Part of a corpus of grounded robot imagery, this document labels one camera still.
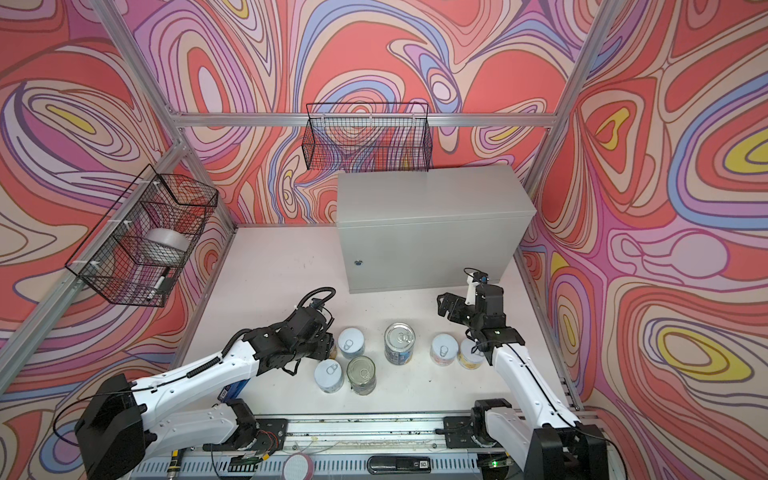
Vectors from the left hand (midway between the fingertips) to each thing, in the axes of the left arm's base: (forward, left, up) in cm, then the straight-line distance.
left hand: (330, 339), depth 83 cm
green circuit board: (-28, +19, -9) cm, 35 cm away
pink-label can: (-3, -32, -1) cm, 32 cm away
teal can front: (-10, -1, -2) cm, 10 cm away
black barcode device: (-29, -19, -2) cm, 34 cm away
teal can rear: (0, -6, -2) cm, 6 cm away
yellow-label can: (-5, -38, -2) cm, 39 cm away
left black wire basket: (+14, +48, +22) cm, 54 cm away
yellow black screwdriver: (-28, +34, -5) cm, 45 cm away
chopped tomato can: (-11, -10, +3) cm, 15 cm away
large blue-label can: (-3, -19, +5) cm, 20 cm away
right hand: (+8, -35, +3) cm, 36 cm away
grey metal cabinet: (+39, -27, +3) cm, 48 cm away
